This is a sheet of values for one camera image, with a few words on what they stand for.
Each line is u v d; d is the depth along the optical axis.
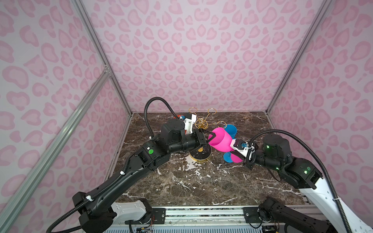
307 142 0.85
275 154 0.45
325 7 0.69
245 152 0.50
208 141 0.53
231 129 0.90
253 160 0.52
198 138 0.50
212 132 0.58
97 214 0.37
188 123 0.56
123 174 0.40
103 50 0.86
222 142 0.53
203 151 0.95
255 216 0.72
